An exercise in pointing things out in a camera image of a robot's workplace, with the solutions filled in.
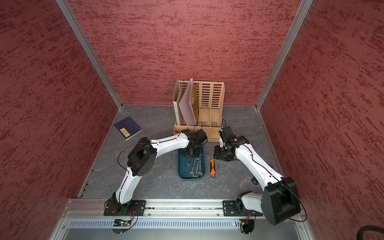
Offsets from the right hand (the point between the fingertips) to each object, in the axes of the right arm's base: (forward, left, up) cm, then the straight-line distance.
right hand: (216, 159), depth 82 cm
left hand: (+4, +14, -8) cm, 17 cm away
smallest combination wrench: (+1, -2, -10) cm, 10 cm away
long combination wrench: (-4, +9, -8) cm, 13 cm away
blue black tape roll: (-9, -22, -10) cm, 26 cm away
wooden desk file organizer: (+48, +2, -1) cm, 48 cm away
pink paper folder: (+31, +17, +13) cm, 37 cm away
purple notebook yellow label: (+30, +61, -8) cm, 68 cm away
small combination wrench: (+1, +16, -9) cm, 18 cm away
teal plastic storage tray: (0, +18, -7) cm, 19 cm away
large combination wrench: (-3, +14, -9) cm, 17 cm away
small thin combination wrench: (-1, +27, -9) cm, 28 cm away
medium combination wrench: (-6, +12, -9) cm, 16 cm away
